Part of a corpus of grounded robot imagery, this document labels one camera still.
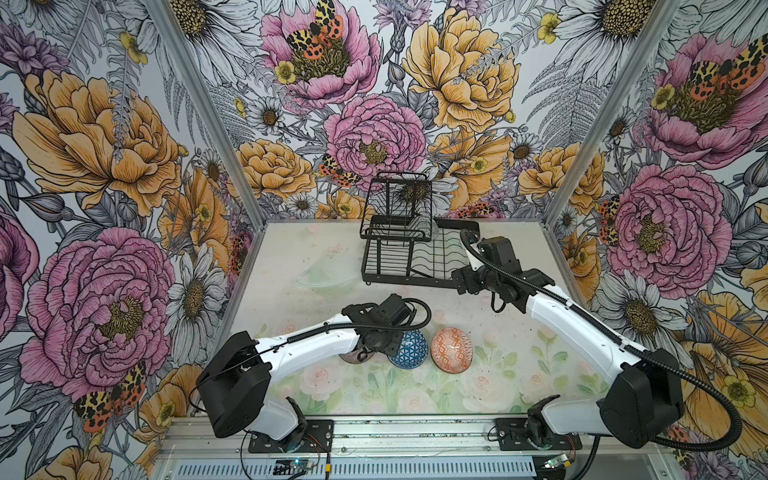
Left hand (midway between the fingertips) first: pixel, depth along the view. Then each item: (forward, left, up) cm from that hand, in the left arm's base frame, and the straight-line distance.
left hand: (385, 349), depth 82 cm
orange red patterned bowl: (0, -18, -3) cm, 19 cm away
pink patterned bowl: (-7, +6, +13) cm, 16 cm away
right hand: (+15, -24, +11) cm, 30 cm away
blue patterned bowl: (0, -8, -3) cm, 8 cm away
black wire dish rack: (+27, -5, +13) cm, 30 cm away
